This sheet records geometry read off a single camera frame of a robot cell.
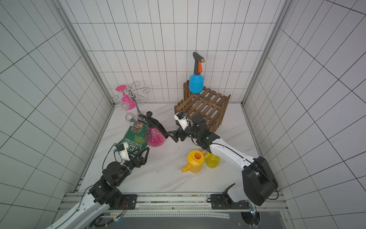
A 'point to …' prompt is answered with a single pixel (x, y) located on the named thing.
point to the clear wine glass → (129, 116)
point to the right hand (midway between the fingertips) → (167, 129)
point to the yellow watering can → (196, 159)
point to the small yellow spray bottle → (212, 161)
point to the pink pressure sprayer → (154, 136)
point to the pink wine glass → (127, 98)
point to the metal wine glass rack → (132, 96)
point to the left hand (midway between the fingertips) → (144, 151)
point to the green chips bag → (136, 138)
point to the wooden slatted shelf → (212, 105)
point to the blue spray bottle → (196, 84)
